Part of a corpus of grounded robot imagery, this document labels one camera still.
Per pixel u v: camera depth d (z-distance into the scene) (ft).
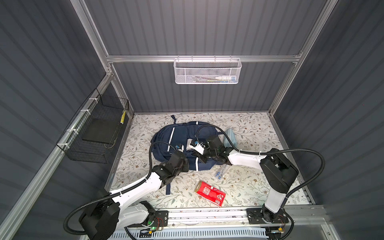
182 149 2.52
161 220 2.37
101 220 1.33
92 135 2.36
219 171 2.92
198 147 2.53
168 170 2.05
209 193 2.67
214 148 2.35
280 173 1.60
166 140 3.13
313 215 2.52
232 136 3.25
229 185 2.77
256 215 2.40
